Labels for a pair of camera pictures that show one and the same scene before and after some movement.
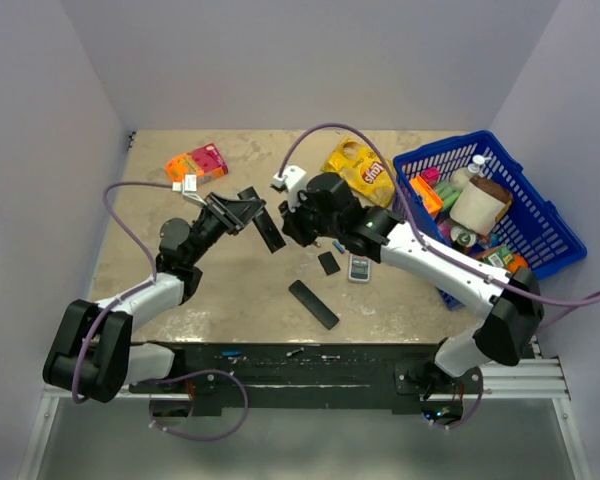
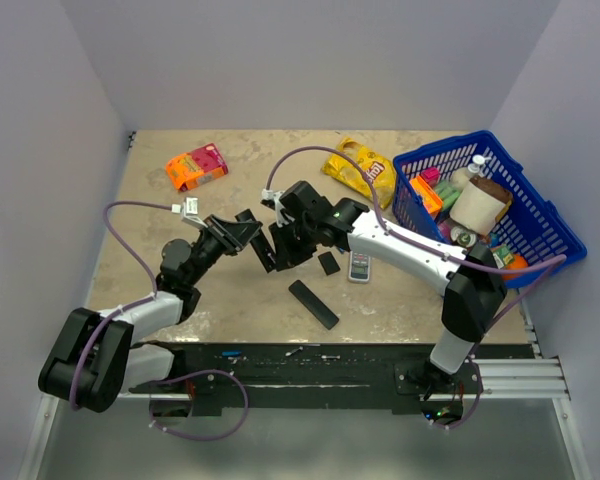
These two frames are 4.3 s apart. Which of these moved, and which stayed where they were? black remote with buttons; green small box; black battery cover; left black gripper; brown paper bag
Moved: left black gripper; black remote with buttons
Stayed: black battery cover; brown paper bag; green small box
